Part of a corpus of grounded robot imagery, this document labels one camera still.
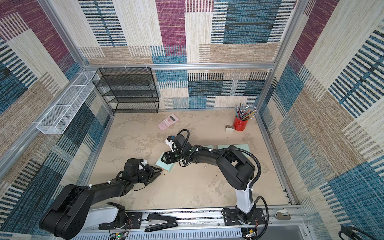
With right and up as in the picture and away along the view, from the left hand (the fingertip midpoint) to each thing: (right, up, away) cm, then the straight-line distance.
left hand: (163, 170), depth 87 cm
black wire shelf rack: (-29, +51, +22) cm, 62 cm away
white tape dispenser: (+43, +23, +20) cm, 53 cm away
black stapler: (+7, -20, -14) cm, 26 cm away
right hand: (+3, +6, +2) cm, 7 cm away
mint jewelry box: (0, +3, 0) cm, 3 cm away
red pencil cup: (+48, +26, +15) cm, 57 cm away
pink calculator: (0, +29, +25) cm, 39 cm away
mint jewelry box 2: (+24, +18, -27) cm, 40 cm away
